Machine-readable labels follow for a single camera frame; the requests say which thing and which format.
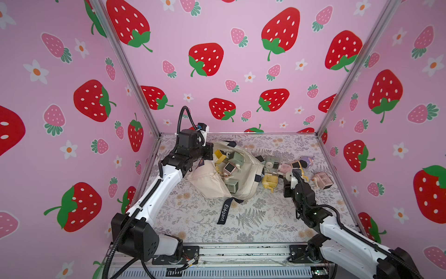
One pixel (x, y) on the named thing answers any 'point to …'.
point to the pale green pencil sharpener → (232, 185)
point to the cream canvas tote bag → (233, 173)
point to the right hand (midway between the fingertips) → (286, 178)
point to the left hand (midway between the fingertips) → (214, 144)
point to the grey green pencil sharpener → (271, 164)
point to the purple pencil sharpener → (309, 160)
